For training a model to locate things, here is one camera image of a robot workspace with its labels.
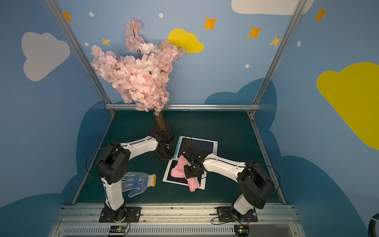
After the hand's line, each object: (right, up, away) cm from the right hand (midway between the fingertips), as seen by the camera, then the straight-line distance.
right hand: (189, 173), depth 85 cm
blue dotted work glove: (-30, -5, +1) cm, 30 cm away
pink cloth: (-6, +1, 0) cm, 6 cm away
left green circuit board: (-36, -23, -13) cm, 45 cm away
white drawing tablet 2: (-13, -3, +1) cm, 13 cm away
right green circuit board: (+26, -25, -12) cm, 38 cm away
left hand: (-12, +8, +10) cm, 17 cm away
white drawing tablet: (+6, +15, +16) cm, 23 cm away
